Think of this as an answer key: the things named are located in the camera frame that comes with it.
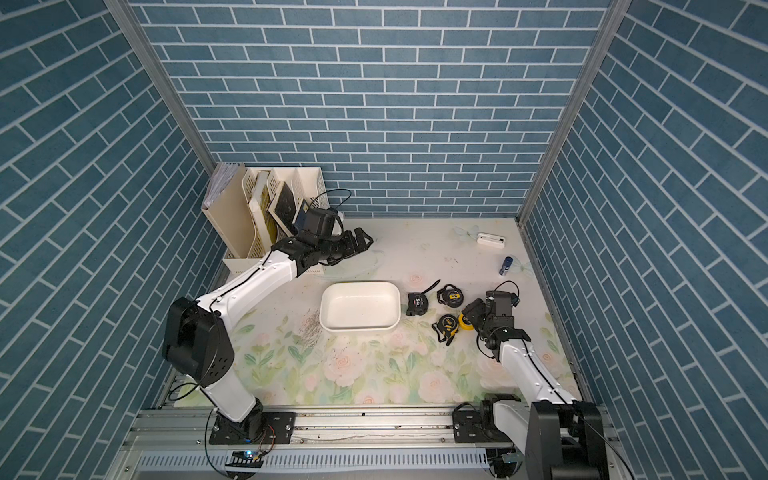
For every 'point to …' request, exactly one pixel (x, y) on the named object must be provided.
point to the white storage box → (360, 307)
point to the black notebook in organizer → (283, 209)
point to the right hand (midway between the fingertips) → (475, 312)
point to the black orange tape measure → (450, 295)
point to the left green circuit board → (248, 458)
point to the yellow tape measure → (465, 326)
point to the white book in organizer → (258, 212)
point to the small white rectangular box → (491, 240)
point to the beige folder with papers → (227, 203)
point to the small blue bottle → (508, 261)
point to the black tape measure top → (418, 302)
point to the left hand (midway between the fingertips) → (371, 245)
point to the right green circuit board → (511, 457)
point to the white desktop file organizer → (305, 182)
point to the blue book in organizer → (301, 216)
